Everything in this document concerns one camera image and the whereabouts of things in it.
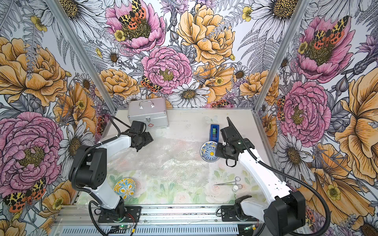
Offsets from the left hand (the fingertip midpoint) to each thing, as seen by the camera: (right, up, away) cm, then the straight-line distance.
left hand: (147, 144), depth 97 cm
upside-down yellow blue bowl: (-8, -21, -15) cm, 27 cm away
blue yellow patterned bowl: (+38, -3, -11) cm, 39 cm away
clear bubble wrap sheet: (+20, -9, -3) cm, 22 cm away
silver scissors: (+55, -19, -10) cm, 59 cm away
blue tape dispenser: (+44, +7, +3) cm, 44 cm away
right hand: (+43, -4, -16) cm, 47 cm away
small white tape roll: (+51, -21, -18) cm, 58 cm away
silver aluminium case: (+3, +21, +2) cm, 21 cm away
